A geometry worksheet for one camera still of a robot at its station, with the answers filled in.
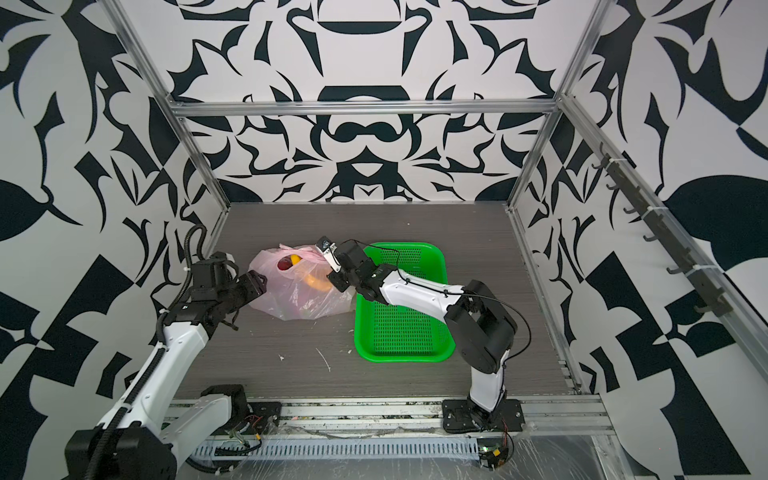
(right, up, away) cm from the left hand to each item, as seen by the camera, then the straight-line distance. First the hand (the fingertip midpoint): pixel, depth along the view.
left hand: (257, 277), depth 82 cm
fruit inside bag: (+13, -2, +6) cm, 15 cm away
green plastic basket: (+35, -17, +5) cm, 39 cm away
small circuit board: (+60, -39, -11) cm, 72 cm away
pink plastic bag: (+10, -3, +3) cm, 11 cm away
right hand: (+20, +4, +4) cm, 21 cm away
